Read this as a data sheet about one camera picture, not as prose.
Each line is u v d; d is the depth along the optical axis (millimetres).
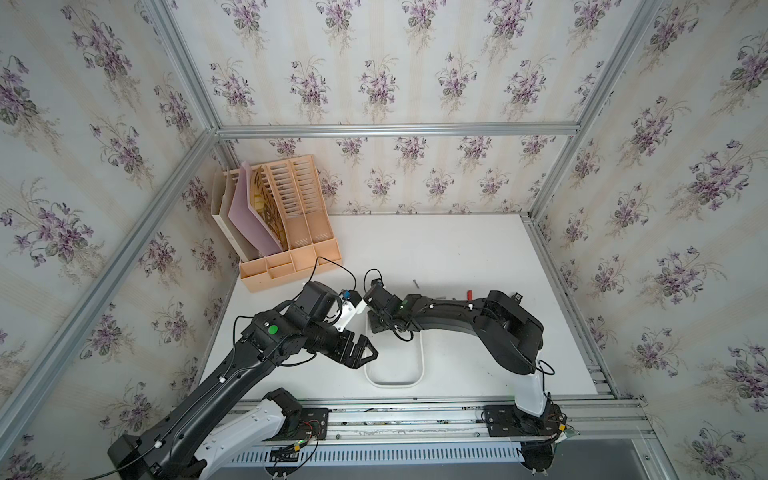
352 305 626
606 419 751
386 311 704
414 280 1010
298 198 1109
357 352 578
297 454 706
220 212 800
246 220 824
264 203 978
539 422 626
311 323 514
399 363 816
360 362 581
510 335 495
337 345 592
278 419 602
